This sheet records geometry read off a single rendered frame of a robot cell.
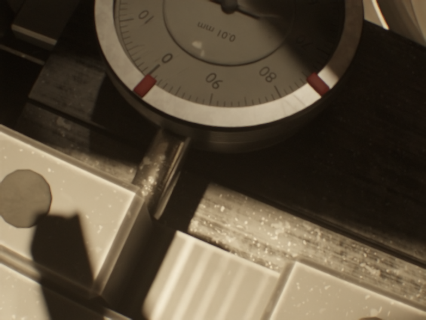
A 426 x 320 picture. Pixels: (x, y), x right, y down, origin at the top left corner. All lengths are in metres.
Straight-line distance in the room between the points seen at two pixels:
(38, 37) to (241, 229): 0.08
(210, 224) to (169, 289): 0.05
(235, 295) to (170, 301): 0.01
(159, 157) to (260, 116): 0.02
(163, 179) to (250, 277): 0.03
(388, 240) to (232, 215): 0.04
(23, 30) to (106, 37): 0.06
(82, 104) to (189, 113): 0.05
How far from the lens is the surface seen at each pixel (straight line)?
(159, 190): 0.18
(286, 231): 0.20
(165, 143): 0.18
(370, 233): 0.20
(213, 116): 0.17
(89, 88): 0.21
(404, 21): 0.31
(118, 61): 0.18
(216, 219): 0.20
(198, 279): 0.16
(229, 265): 0.16
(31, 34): 0.24
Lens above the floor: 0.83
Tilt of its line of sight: 54 degrees down
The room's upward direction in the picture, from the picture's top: 42 degrees counter-clockwise
